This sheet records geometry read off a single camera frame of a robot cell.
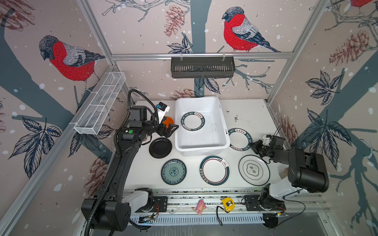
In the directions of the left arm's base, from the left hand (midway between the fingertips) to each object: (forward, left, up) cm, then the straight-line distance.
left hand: (170, 121), depth 72 cm
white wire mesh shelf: (0, +40, +1) cm, 40 cm away
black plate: (-1, +10, -27) cm, 29 cm away
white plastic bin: (+7, -25, -29) cm, 39 cm away
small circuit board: (-38, +12, -32) cm, 51 cm away
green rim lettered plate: (+7, -44, -30) cm, 54 cm away
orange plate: (+24, +7, -31) cm, 40 cm away
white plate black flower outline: (-15, -47, -28) cm, 57 cm away
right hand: (+1, -49, -27) cm, 56 cm away
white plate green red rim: (-14, -25, -32) cm, 43 cm away
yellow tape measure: (-32, -29, -27) cm, 51 cm away
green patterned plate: (-15, 0, -30) cm, 33 cm away
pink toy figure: (-33, -15, -27) cm, 45 cm away
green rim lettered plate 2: (+21, -12, -28) cm, 37 cm away
